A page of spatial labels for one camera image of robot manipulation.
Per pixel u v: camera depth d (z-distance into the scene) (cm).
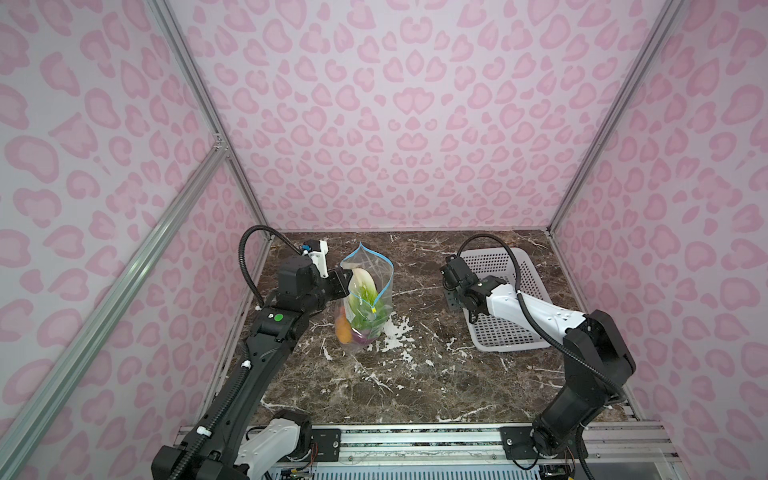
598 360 45
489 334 92
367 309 72
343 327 86
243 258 53
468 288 67
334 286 65
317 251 66
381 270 81
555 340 46
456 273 70
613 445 73
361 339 84
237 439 46
